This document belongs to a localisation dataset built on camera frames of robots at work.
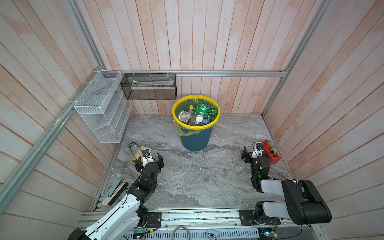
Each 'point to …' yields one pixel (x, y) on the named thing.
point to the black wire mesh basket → (150, 86)
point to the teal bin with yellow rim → (195, 115)
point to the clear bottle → (184, 116)
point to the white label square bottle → (199, 120)
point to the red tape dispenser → (271, 152)
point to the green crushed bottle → (204, 109)
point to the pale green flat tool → (113, 192)
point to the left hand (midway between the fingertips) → (150, 157)
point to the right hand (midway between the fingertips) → (253, 147)
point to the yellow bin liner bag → (184, 105)
